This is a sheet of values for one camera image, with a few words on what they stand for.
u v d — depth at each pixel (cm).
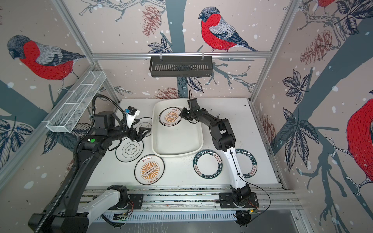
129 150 93
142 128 63
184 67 104
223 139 64
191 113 86
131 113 60
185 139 98
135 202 73
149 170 84
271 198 76
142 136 65
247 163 86
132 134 62
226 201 73
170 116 109
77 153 46
